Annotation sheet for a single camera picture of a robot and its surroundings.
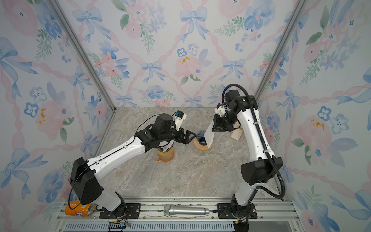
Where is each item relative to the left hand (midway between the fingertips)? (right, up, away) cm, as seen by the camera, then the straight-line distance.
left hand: (190, 131), depth 75 cm
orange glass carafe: (-15, -15, +11) cm, 24 cm away
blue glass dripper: (+7, -5, +13) cm, 16 cm away
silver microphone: (-9, -39, -3) cm, 40 cm away
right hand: (+11, +1, 0) cm, 11 cm away
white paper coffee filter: (-13, -9, +3) cm, 16 cm away
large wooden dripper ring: (+6, -10, +10) cm, 16 cm away
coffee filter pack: (+33, -3, +28) cm, 44 cm away
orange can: (-53, -38, -5) cm, 65 cm away
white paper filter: (+9, -2, -2) cm, 10 cm away
